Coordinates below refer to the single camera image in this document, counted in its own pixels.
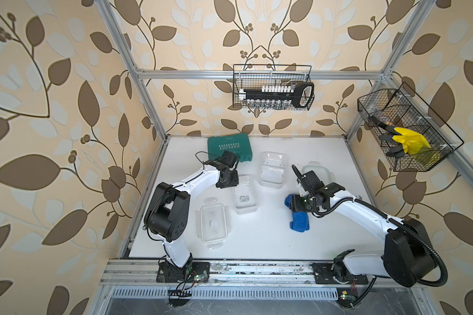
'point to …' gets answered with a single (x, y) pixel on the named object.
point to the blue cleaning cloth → (300, 221)
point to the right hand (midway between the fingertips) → (295, 206)
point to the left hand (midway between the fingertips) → (231, 179)
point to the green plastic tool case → (239, 144)
